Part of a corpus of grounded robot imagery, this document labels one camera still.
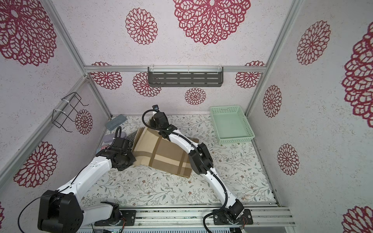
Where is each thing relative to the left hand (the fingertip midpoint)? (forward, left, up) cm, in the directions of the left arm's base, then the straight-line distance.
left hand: (133, 162), depth 86 cm
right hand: (+30, -8, +9) cm, 33 cm away
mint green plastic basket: (+35, -66, -8) cm, 76 cm away
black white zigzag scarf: (+18, +6, -1) cm, 19 cm away
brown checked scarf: (+10, -9, -3) cm, 14 cm away
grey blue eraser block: (+37, +26, -7) cm, 45 cm away
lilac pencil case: (+24, +27, -10) cm, 38 cm away
